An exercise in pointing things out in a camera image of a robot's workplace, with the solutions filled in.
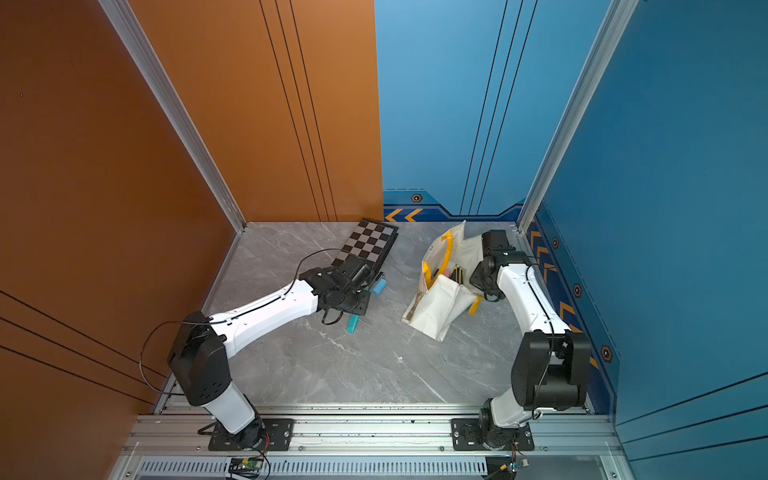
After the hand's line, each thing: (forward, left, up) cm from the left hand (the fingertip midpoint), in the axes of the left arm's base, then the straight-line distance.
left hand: (364, 299), depth 86 cm
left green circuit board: (-38, +27, -14) cm, 49 cm away
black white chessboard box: (+31, +1, -9) cm, 32 cm away
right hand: (+5, -35, +1) cm, 35 cm away
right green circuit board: (-38, -36, -12) cm, 54 cm away
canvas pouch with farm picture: (0, -22, +7) cm, 23 cm away
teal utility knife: (-7, +3, -2) cm, 8 cm away
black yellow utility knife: (+15, -30, -9) cm, 35 cm away
